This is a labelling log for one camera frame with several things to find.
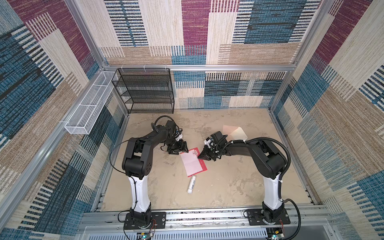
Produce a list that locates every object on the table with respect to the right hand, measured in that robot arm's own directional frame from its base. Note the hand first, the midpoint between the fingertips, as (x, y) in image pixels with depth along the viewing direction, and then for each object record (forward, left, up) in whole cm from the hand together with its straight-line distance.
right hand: (199, 159), depth 94 cm
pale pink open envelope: (+19, -25, 0) cm, 32 cm away
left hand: (+5, +10, +2) cm, 11 cm away
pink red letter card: (-4, +4, 0) cm, 6 cm away
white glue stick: (-16, +5, +1) cm, 16 cm away
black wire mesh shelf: (+47, +37, +17) cm, 62 cm away
